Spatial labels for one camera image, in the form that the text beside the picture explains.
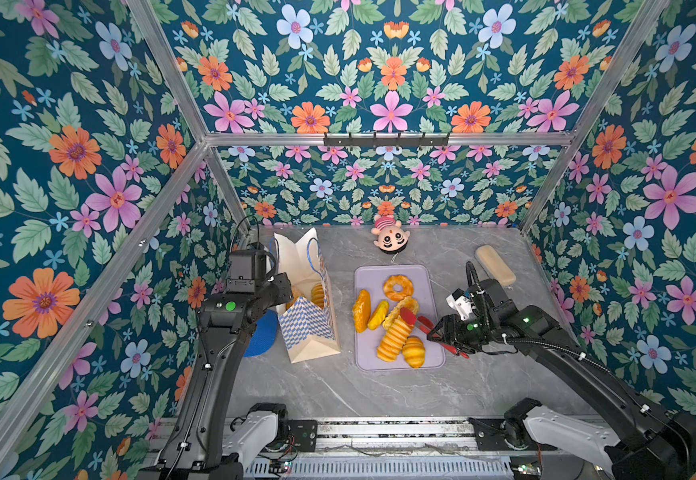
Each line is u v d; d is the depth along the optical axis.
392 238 1.06
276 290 0.64
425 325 0.82
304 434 0.74
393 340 0.84
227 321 0.45
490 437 0.73
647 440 0.39
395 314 0.90
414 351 0.84
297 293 0.95
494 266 1.04
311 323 0.77
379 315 0.89
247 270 0.51
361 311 0.90
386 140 0.93
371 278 1.04
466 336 0.65
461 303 0.72
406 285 1.01
